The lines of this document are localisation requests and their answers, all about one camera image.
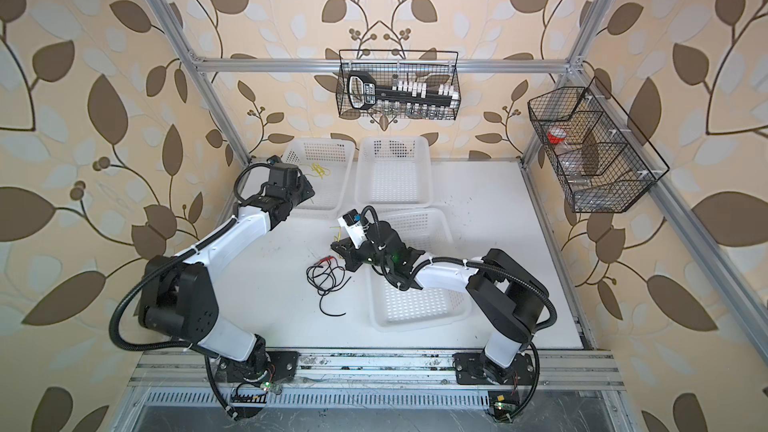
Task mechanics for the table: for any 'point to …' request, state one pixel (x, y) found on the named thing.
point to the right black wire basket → (603, 162)
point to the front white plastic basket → (427, 307)
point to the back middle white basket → (393, 172)
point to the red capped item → (556, 135)
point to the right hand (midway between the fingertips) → (333, 247)
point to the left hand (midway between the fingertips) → (307, 180)
